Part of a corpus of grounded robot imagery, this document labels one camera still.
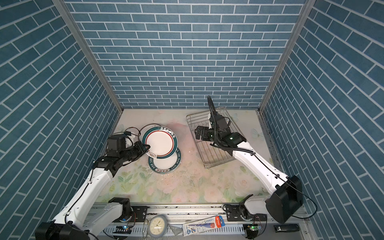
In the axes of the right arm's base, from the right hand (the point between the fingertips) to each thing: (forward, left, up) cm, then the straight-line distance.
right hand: (200, 129), depth 78 cm
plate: (-2, +22, -10) cm, 24 cm away
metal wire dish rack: (-2, -7, -22) cm, 24 cm away
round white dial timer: (-42, +16, -19) cm, 49 cm away
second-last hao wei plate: (-12, +20, -20) cm, 31 cm away
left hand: (-8, +26, -6) cm, 28 cm away
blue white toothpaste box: (-40, -4, -23) cm, 46 cm away
